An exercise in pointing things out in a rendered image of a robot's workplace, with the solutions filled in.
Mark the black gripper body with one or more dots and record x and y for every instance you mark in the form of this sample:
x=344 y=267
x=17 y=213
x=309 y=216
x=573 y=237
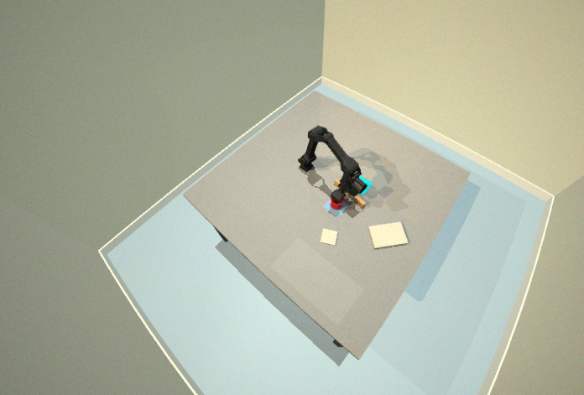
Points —
x=339 y=195

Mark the cream flat rectangular block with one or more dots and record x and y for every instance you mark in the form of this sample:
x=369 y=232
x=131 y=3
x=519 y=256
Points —
x=389 y=235

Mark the red translucent cup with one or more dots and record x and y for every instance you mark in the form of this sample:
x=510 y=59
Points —
x=335 y=205

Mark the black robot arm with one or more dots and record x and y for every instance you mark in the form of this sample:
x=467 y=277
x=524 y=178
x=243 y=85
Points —
x=348 y=165

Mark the wooden plank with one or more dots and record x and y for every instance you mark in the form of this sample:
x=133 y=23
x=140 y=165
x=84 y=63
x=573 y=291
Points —
x=356 y=199

